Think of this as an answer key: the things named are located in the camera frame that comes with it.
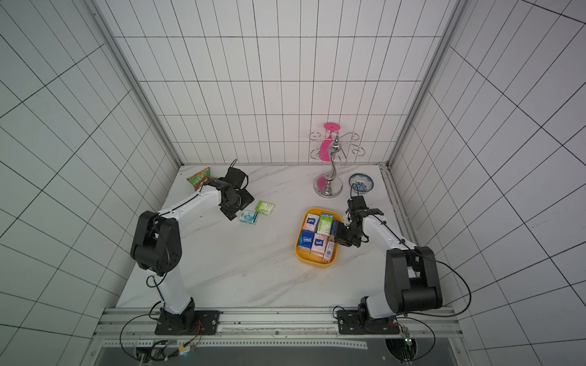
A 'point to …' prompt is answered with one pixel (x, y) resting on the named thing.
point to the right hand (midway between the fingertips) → (329, 238)
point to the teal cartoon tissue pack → (249, 216)
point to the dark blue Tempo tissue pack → (306, 239)
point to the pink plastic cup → (324, 153)
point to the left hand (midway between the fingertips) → (244, 209)
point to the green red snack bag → (198, 179)
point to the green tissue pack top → (264, 207)
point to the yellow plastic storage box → (303, 255)
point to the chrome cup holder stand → (328, 184)
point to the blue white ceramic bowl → (361, 183)
